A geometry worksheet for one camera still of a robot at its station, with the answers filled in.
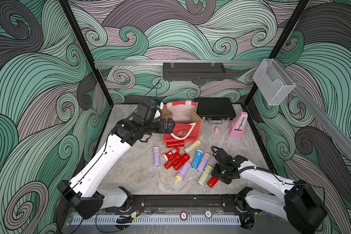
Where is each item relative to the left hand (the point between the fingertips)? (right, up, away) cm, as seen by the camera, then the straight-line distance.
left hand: (167, 121), depth 68 cm
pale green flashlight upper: (+18, -17, +25) cm, 35 cm away
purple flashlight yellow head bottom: (+7, -31, +12) cm, 34 cm away
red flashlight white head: (0, -22, +19) cm, 29 cm away
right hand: (+26, -33, +15) cm, 45 cm away
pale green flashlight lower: (+20, -32, +12) cm, 40 cm away
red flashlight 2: (+3, -25, +19) cm, 31 cm away
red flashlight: (+5, -15, +24) cm, 29 cm away
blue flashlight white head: (+19, -22, +20) cm, 35 cm away
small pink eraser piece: (+35, -8, +33) cm, 49 cm away
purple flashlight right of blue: (+22, -26, +18) cm, 38 cm away
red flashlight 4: (+25, -34, +11) cm, 43 cm away
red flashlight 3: (+10, -24, +20) cm, 33 cm away
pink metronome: (+46, -5, +27) cm, 54 cm away
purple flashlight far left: (-7, -22, +20) cm, 31 cm away
